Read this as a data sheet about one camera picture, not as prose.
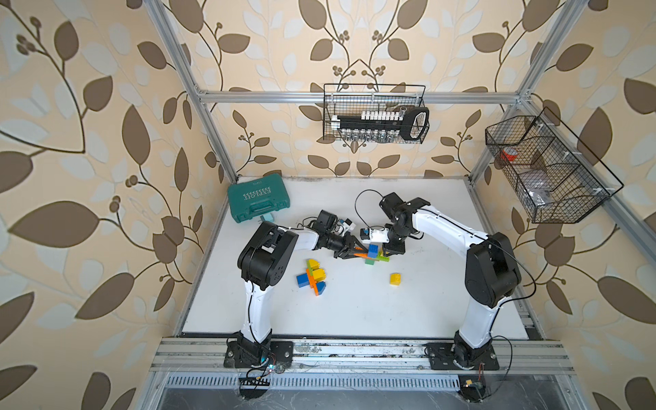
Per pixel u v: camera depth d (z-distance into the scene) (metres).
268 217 1.05
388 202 0.75
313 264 0.92
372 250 0.87
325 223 0.83
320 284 0.87
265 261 0.54
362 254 0.89
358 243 0.89
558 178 0.72
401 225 0.68
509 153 0.87
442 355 0.74
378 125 0.84
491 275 0.48
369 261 0.93
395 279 0.87
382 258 0.89
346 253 0.86
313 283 0.87
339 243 0.86
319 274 0.89
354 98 0.91
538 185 0.74
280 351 0.76
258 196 1.08
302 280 0.87
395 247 0.79
